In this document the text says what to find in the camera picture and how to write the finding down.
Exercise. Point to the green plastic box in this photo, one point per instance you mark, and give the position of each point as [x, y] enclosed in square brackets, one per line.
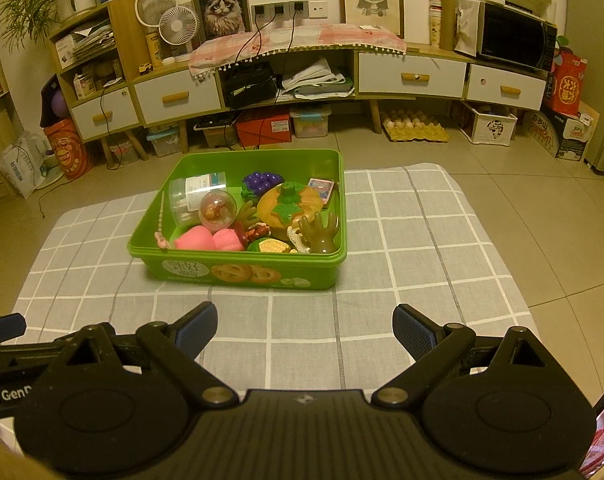
[192, 272]

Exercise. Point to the stack of paper cups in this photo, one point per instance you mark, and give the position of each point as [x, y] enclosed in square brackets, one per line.
[436, 15]

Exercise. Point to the small white drawer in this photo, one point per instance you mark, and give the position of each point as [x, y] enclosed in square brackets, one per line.
[107, 110]
[507, 80]

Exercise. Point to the purple toy grapes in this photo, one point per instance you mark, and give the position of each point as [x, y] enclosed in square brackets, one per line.
[262, 180]

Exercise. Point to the brown paper roll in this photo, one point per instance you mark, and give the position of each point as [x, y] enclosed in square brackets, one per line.
[448, 22]

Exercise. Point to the white plastic bag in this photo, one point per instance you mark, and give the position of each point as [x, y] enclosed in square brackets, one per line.
[22, 165]

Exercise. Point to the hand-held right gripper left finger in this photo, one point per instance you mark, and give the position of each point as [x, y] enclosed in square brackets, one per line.
[197, 330]

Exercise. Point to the pile of papers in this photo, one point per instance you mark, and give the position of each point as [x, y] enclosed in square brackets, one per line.
[317, 80]

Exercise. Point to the white spiky toy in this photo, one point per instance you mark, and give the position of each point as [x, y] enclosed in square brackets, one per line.
[296, 237]

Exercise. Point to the red gift box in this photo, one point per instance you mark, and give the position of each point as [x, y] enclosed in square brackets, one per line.
[568, 85]

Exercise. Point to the wooden cabinet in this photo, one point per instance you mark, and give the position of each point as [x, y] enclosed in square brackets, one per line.
[127, 35]

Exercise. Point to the toy corn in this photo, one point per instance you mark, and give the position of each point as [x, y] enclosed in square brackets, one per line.
[272, 246]

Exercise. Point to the dark red toy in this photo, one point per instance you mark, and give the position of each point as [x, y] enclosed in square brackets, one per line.
[259, 232]

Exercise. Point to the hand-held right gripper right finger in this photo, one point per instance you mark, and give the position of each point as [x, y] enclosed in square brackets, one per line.
[412, 332]

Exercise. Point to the black box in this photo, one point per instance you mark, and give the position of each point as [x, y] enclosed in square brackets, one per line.
[249, 85]

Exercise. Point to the yellow bottle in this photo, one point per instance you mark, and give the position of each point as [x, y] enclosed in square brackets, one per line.
[154, 50]

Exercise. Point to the stack of documents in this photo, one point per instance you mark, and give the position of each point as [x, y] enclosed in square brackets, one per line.
[84, 42]

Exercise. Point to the grey checked cloth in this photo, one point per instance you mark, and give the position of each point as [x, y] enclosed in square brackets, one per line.
[407, 260]

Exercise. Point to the yellow egg tray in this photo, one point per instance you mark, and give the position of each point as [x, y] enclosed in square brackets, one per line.
[414, 127]

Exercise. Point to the black microwave oven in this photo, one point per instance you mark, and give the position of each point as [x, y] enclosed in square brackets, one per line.
[517, 37]

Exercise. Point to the framed cat picture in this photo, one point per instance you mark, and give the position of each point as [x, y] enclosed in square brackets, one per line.
[222, 10]

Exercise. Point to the pink capsule toy ball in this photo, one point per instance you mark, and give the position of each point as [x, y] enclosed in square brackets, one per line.
[217, 210]

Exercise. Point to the brown hand-shaped toy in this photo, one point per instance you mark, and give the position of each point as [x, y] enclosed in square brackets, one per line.
[322, 240]

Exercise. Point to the purple ball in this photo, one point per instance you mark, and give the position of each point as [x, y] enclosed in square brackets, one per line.
[60, 104]

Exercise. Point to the pink patterned cloth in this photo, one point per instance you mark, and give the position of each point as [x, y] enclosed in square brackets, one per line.
[332, 37]

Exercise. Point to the printed cardboard box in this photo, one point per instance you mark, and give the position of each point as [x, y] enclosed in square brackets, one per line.
[557, 132]

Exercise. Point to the white crate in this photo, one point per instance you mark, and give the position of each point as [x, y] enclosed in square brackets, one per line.
[489, 127]

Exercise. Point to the pink pig toy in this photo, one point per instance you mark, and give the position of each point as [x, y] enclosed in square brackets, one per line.
[202, 240]

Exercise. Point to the small card box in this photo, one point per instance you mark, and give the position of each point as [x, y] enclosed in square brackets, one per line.
[322, 190]

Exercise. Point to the wide white drawer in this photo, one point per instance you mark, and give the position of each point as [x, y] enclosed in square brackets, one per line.
[177, 85]
[412, 67]

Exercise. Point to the large white fan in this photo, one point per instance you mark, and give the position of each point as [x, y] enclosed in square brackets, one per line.
[152, 0]

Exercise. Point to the yellow toy car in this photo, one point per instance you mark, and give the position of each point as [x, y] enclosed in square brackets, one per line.
[145, 69]

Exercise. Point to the small white fan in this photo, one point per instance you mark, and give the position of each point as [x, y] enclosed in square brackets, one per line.
[178, 27]

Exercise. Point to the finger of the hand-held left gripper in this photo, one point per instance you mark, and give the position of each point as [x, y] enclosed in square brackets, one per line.
[4, 327]

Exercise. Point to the orange printed bucket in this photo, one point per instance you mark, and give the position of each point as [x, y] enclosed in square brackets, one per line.
[67, 152]

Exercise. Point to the clear cotton swab jar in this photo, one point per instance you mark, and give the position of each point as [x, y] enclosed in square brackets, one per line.
[187, 195]

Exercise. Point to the toy pumpkin with green leaf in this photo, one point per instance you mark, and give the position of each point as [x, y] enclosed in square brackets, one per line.
[302, 205]

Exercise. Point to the wall power outlets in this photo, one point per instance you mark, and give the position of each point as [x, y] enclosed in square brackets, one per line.
[277, 10]

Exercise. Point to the clear container with blue lid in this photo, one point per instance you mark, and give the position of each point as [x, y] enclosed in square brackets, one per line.
[164, 144]
[309, 125]

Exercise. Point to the white printed cloth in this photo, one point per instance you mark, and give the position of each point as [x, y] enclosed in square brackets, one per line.
[467, 27]

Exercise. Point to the olive jelly octopus toy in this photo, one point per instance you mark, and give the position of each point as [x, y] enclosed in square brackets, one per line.
[247, 215]

